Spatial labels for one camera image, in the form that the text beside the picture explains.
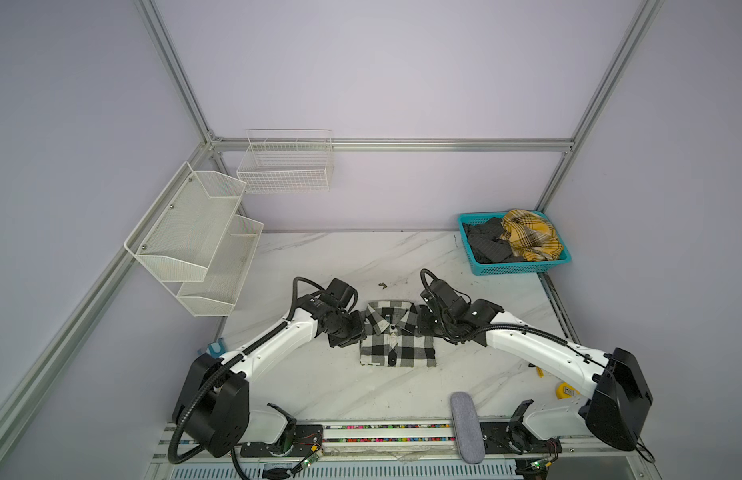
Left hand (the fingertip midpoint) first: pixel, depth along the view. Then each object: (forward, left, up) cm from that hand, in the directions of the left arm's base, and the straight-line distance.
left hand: (363, 338), depth 81 cm
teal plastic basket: (+28, -40, -3) cm, 49 cm away
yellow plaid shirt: (+38, -58, +3) cm, 69 cm away
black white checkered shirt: (+3, -9, -6) cm, 11 cm away
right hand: (+3, -15, +3) cm, 15 cm away
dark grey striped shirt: (+37, -43, 0) cm, 57 cm away
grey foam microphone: (-21, -27, -7) cm, 35 cm away
